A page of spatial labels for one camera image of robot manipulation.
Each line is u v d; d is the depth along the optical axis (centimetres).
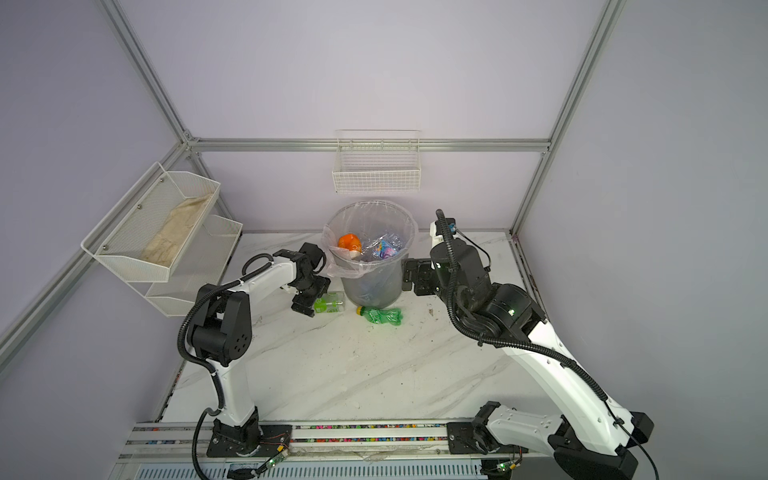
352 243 90
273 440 74
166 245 76
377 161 96
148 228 80
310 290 82
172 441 75
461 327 42
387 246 85
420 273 53
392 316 90
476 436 66
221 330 52
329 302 95
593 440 38
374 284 87
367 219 95
